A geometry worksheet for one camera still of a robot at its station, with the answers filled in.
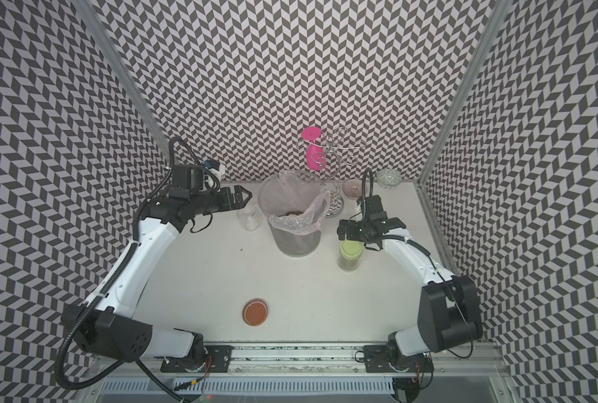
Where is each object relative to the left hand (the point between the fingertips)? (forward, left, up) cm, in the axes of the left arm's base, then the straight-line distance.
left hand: (240, 199), depth 76 cm
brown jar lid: (-25, -3, -28) cm, 38 cm away
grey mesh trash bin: (-5, -14, -17) cm, 23 cm away
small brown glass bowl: (+28, -40, -25) cm, 55 cm away
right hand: (-3, -35, -17) cm, 39 cm away
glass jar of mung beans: (+8, +2, -22) cm, 23 cm away
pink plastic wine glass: (+27, -23, -5) cm, 36 cm away
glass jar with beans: (-10, -35, -26) cm, 45 cm away
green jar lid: (-8, -35, -17) cm, 40 cm away
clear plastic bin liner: (+12, -16, -14) cm, 24 cm away
